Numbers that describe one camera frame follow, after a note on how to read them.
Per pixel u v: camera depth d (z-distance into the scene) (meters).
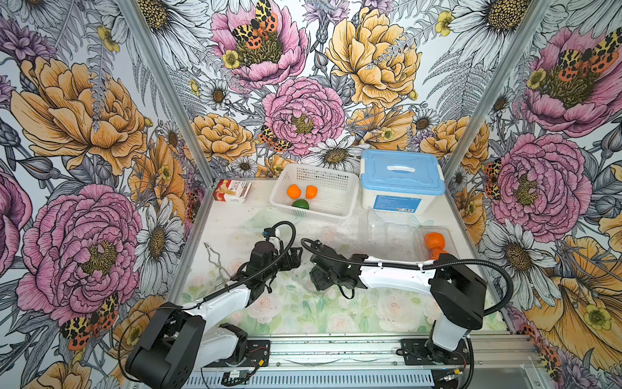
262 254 0.67
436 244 0.92
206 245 0.97
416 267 0.49
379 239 1.01
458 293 0.45
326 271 0.67
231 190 1.12
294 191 1.11
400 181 0.97
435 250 0.92
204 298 0.50
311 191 1.11
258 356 0.74
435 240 0.94
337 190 1.16
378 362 0.73
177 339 0.42
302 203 1.05
